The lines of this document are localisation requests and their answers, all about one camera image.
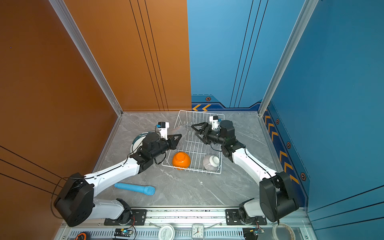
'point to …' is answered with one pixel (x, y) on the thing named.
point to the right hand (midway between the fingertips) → (192, 130)
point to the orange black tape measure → (84, 235)
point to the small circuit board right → (250, 233)
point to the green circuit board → (122, 232)
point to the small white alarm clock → (197, 231)
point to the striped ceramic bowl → (211, 163)
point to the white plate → (137, 142)
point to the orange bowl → (181, 160)
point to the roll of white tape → (274, 237)
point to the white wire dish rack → (190, 153)
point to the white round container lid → (166, 232)
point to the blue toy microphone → (146, 190)
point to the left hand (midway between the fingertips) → (182, 134)
